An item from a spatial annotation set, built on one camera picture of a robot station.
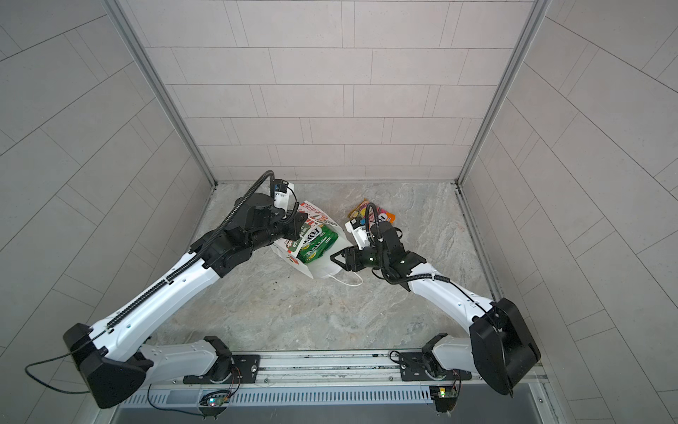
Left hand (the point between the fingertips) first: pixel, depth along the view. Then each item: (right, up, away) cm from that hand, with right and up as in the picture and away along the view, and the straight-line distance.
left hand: (314, 213), depth 69 cm
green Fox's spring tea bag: (-2, -10, +20) cm, 22 cm away
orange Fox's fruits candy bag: (+13, -2, +33) cm, 36 cm away
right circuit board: (+34, -48, -1) cm, 59 cm away
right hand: (+6, -14, +7) cm, 17 cm away
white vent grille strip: (-36, -49, -1) cm, 61 cm away
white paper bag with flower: (0, -19, +19) cm, 27 cm away
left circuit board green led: (-24, -47, -5) cm, 52 cm away
